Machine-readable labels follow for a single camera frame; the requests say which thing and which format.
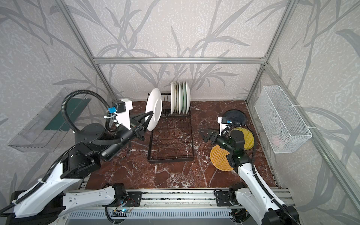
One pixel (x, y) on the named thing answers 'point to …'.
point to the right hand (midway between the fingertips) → (203, 129)
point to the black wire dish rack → (172, 140)
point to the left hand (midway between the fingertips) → (153, 113)
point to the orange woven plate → (218, 159)
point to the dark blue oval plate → (236, 116)
